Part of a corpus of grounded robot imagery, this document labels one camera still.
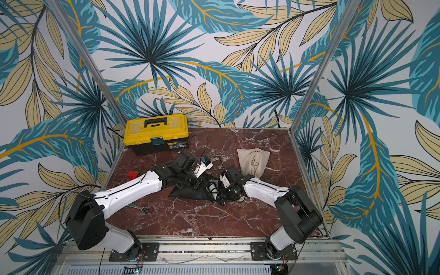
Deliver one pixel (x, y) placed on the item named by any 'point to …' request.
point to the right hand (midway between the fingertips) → (220, 197)
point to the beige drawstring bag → (252, 161)
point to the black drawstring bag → (201, 193)
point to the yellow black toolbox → (156, 135)
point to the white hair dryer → (212, 187)
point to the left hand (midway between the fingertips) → (206, 185)
